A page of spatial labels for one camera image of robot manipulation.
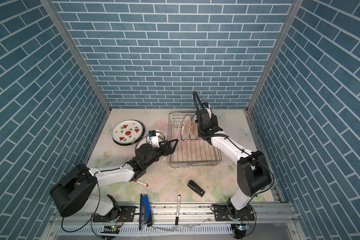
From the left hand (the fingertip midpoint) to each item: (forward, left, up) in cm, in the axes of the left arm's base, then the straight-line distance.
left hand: (174, 142), depth 81 cm
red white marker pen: (-16, +19, -18) cm, 31 cm away
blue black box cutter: (-33, +13, -16) cm, 39 cm away
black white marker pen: (-35, -1, -17) cm, 39 cm away
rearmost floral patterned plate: (+12, +21, -17) cm, 30 cm away
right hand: (+15, -21, +5) cm, 27 cm away
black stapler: (-20, -12, -14) cm, 28 cm away
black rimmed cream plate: (+9, +32, -17) cm, 38 cm away
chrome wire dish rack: (+4, -10, -16) cm, 19 cm away
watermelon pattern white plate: (+18, +34, -15) cm, 42 cm away
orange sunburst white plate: (+18, -7, -11) cm, 22 cm away
